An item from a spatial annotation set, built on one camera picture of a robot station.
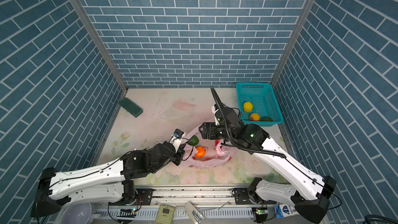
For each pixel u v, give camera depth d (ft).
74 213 2.23
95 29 2.91
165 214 2.23
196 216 2.22
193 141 2.86
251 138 1.46
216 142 3.05
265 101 3.72
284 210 2.29
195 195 2.48
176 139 1.96
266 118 3.27
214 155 2.85
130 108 3.55
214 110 2.03
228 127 1.56
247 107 3.42
